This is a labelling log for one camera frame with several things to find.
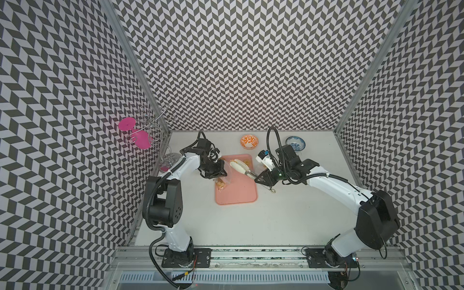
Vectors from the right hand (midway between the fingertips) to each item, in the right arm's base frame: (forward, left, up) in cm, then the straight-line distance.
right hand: (259, 181), depth 80 cm
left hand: (+6, +16, -5) cm, 17 cm away
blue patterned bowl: (+31, -25, -11) cm, 42 cm away
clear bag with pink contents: (+4, +17, -7) cm, 19 cm away
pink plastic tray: (+4, +8, -14) cm, 17 cm away
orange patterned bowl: (+34, +3, -12) cm, 36 cm away
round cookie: (+6, +19, -13) cm, 24 cm away
